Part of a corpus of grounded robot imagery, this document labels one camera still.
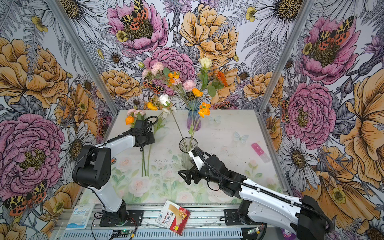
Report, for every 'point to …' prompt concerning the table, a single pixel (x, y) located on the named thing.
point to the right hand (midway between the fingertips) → (186, 171)
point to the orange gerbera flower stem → (219, 83)
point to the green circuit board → (126, 231)
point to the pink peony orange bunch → (132, 115)
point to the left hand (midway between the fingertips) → (151, 143)
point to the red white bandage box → (173, 217)
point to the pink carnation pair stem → (188, 85)
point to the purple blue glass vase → (193, 118)
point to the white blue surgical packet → (80, 216)
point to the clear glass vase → (186, 144)
